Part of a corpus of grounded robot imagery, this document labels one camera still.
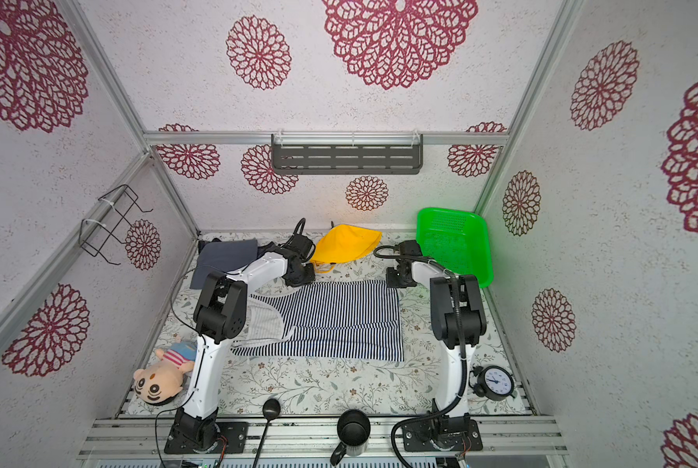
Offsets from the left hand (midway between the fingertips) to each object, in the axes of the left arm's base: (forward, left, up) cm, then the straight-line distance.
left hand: (310, 280), depth 105 cm
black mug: (-47, -15, +2) cm, 50 cm away
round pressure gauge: (-36, -54, +3) cm, 65 cm away
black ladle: (-43, +7, +1) cm, 44 cm away
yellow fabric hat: (+18, -12, 0) cm, 22 cm away
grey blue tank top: (+10, +34, +2) cm, 35 cm away
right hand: (+1, -30, +1) cm, 30 cm away
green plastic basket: (+20, -58, -1) cm, 62 cm away
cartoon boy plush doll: (-38, +34, +10) cm, 52 cm away
